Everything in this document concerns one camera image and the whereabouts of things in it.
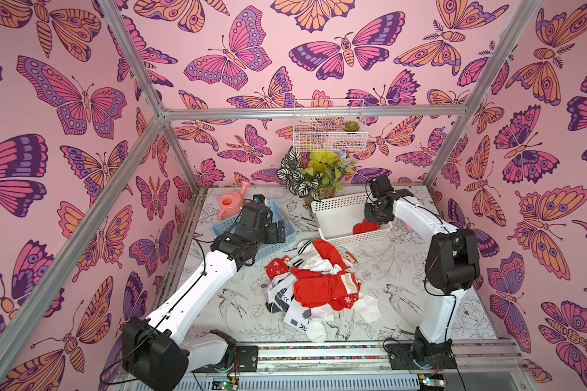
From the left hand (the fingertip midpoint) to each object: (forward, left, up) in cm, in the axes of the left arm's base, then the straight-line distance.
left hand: (274, 223), depth 80 cm
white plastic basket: (+18, -24, -20) cm, 37 cm away
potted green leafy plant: (+29, -15, -4) cm, 33 cm away
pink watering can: (+17, +19, -9) cm, 27 cm away
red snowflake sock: (-6, 0, -20) cm, 21 cm away
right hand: (+13, -39, -11) cm, 42 cm away
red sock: (+13, -36, -19) cm, 43 cm away
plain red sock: (-16, -15, -15) cm, 26 cm away
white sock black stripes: (-1, -11, -18) cm, 21 cm away
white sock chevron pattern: (-16, -2, -18) cm, 24 cm away
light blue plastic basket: (+18, +1, -17) cm, 25 cm away
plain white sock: (-20, -31, -21) cm, 43 cm away
